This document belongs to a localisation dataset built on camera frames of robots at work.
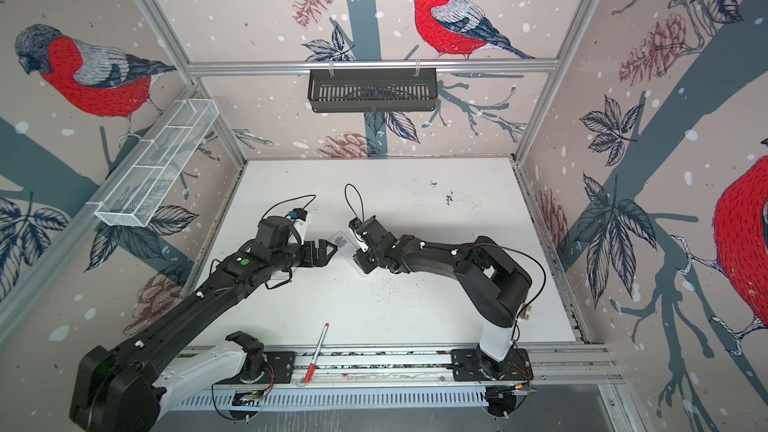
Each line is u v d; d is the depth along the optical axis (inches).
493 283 18.4
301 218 28.7
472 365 29.1
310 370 28.7
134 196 28.0
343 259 36.3
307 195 25.3
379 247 27.4
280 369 28.8
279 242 25.1
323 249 28.6
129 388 14.8
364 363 29.8
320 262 28.1
